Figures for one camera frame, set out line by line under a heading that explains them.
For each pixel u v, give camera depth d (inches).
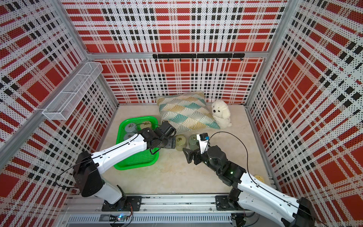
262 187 18.6
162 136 25.0
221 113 36.7
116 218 27.4
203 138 23.8
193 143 34.9
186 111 37.6
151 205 29.5
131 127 37.8
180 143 34.8
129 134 36.0
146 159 35.7
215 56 35.3
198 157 24.7
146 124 37.7
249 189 19.0
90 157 17.5
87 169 16.4
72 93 29.6
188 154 25.3
